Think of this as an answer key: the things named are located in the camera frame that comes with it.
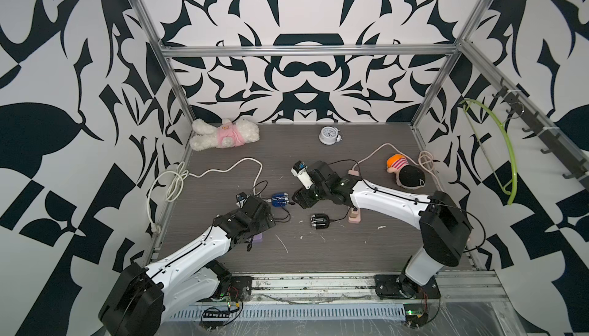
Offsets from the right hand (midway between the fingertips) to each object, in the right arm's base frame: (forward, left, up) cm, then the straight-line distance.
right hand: (298, 189), depth 85 cm
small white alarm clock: (+33, -15, -8) cm, 37 cm away
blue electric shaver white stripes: (0, +7, -8) cm, 10 cm away
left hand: (-8, +13, -7) cm, 17 cm away
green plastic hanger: (-7, -62, +18) cm, 65 cm away
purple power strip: (-14, +15, -9) cm, 23 cm away
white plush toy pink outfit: (+28, +31, -1) cm, 42 cm away
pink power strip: (-7, -21, -8) cm, 23 cm away
